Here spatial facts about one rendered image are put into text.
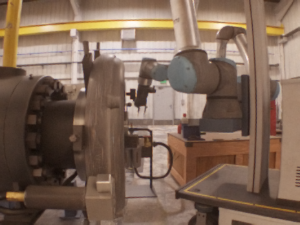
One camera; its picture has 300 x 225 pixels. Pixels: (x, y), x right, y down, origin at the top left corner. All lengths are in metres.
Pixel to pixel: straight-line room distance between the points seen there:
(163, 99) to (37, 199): 11.17
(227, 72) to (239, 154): 1.12
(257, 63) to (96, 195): 0.88
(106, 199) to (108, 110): 0.27
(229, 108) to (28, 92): 0.85
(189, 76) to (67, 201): 0.61
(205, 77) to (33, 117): 0.69
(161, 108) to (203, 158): 9.92
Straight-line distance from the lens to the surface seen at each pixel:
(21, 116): 0.87
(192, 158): 1.80
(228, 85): 0.98
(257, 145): 1.08
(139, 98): 1.32
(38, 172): 0.93
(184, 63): 0.84
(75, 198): 0.69
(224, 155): 1.93
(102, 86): 0.73
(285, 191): 1.00
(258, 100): 1.07
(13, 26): 4.88
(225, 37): 1.85
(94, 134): 0.68
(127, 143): 1.14
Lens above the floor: 0.71
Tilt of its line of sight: level
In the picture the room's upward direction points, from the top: straight up
